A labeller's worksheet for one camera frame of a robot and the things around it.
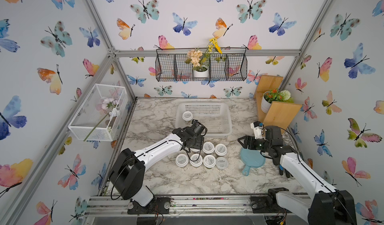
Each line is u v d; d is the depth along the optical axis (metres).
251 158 0.89
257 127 0.76
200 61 0.85
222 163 0.83
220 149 0.87
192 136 0.62
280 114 0.85
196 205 0.75
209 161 0.82
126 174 0.43
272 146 0.64
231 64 0.99
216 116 1.08
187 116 0.99
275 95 0.89
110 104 0.75
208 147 0.87
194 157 0.83
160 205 0.74
